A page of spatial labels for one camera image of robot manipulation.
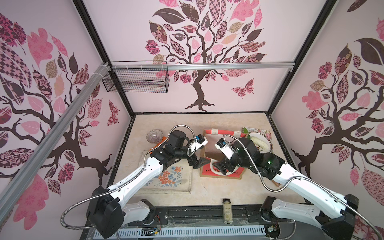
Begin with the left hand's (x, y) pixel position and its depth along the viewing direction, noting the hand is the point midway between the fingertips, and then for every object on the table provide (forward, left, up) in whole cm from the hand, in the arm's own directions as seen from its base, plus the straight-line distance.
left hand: (205, 156), depth 73 cm
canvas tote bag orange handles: (-5, +17, -19) cm, 25 cm away
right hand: (-1, -7, +2) cm, 7 cm away
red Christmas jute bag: (-4, -3, +9) cm, 10 cm away
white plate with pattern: (+25, -44, -19) cm, 54 cm away
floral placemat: (+28, -47, -19) cm, 58 cm away
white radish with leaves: (+18, -38, -16) cm, 46 cm away
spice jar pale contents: (-24, -11, -17) cm, 31 cm away
